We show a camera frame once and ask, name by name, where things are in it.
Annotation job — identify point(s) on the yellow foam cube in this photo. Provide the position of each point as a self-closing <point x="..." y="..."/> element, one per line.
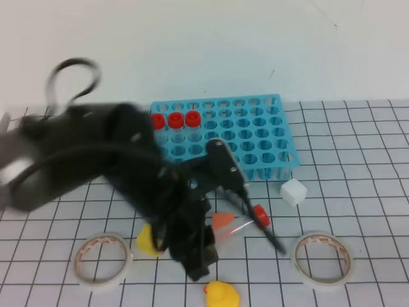
<point x="144" y="242"/>

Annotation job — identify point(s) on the blue test tube rack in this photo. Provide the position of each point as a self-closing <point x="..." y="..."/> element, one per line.
<point x="254" y="127"/>

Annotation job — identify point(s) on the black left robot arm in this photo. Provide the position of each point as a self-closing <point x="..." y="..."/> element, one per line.
<point x="45" y="158"/>

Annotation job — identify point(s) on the white tape roll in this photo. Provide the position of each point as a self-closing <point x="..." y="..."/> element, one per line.
<point x="322" y="261"/>
<point x="102" y="262"/>

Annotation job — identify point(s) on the white foam cube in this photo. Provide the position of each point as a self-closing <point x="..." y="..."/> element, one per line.
<point x="293" y="192"/>

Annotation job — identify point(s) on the left white tape roll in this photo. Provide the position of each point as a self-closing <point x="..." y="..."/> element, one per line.
<point x="102" y="262"/>

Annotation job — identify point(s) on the red-capped clear test tube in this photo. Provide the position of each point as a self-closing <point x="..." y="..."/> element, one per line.
<point x="240" y="226"/>

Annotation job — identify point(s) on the yellow rubber duck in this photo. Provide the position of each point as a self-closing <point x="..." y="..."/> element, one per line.
<point x="221" y="294"/>

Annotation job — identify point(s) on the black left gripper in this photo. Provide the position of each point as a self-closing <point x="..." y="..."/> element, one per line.
<point x="173" y="200"/>

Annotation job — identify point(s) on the orange foam block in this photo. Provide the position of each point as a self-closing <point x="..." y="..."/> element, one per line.
<point x="222" y="219"/>

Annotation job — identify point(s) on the racked red-capped tube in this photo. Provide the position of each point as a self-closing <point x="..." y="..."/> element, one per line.
<point x="176" y="127"/>
<point x="159" y="127"/>
<point x="193" y="125"/>

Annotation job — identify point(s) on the right white tape roll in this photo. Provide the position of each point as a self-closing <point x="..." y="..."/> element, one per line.
<point x="322" y="261"/>

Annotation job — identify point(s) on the white black-grid table mat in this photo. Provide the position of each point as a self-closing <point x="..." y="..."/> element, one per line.
<point x="355" y="167"/>

